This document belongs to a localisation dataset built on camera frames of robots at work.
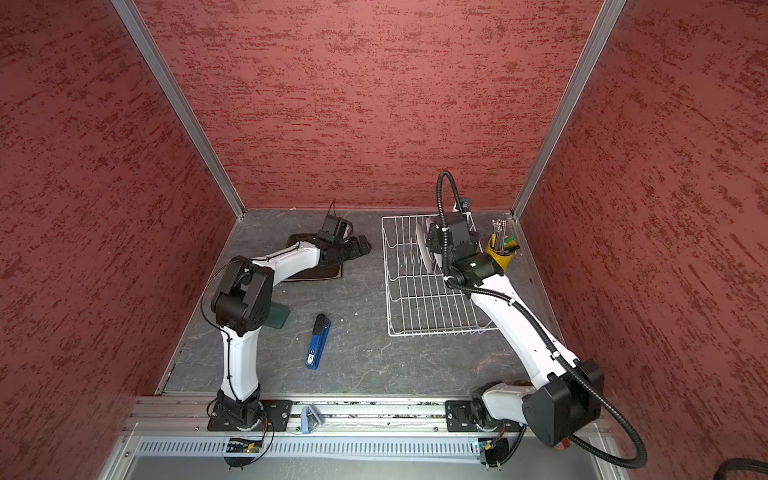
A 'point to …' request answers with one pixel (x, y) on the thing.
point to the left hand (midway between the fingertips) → (361, 254)
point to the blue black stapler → (320, 336)
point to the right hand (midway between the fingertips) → (446, 235)
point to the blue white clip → (311, 417)
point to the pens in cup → (501, 242)
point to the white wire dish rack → (419, 301)
